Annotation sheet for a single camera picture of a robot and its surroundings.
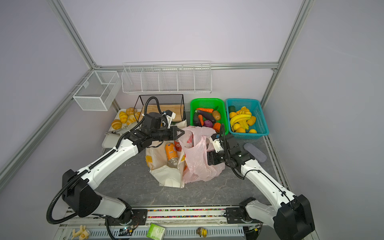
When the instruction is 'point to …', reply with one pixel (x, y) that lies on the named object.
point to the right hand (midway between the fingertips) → (209, 156)
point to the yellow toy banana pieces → (82, 234)
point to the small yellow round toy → (204, 232)
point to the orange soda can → (171, 152)
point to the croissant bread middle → (123, 117)
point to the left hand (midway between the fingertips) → (184, 134)
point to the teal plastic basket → (254, 106)
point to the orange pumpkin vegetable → (217, 126)
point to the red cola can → (178, 146)
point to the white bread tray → (110, 141)
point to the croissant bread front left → (116, 124)
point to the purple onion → (208, 123)
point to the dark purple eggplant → (208, 116)
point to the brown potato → (216, 115)
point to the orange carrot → (205, 110)
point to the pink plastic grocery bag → (195, 142)
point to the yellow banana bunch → (242, 116)
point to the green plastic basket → (210, 103)
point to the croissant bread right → (133, 116)
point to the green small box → (156, 232)
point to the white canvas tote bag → (156, 157)
